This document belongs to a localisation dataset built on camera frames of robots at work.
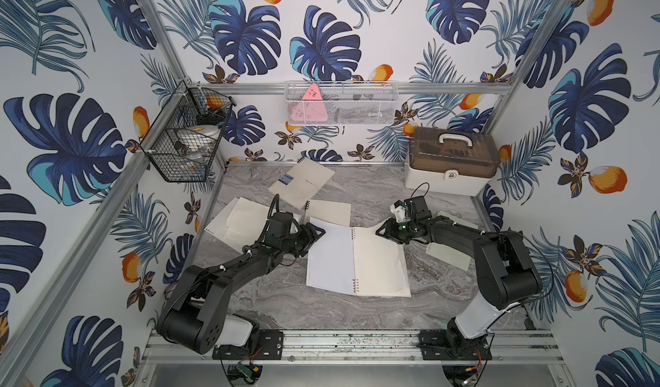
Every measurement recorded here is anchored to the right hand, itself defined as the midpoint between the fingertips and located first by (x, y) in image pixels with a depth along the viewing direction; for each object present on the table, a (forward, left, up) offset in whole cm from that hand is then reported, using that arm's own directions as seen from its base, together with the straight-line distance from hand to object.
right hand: (380, 232), depth 94 cm
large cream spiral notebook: (+25, +32, -2) cm, 41 cm away
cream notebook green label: (-10, +9, -3) cm, 14 cm away
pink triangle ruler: (+30, +25, +32) cm, 51 cm away
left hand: (-5, +21, +7) cm, 22 cm away
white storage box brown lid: (+23, -29, +14) cm, 39 cm away
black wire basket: (+14, +64, +31) cm, 72 cm away
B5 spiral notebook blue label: (+13, +18, -5) cm, 23 cm away
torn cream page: (+5, +63, -4) cm, 63 cm away
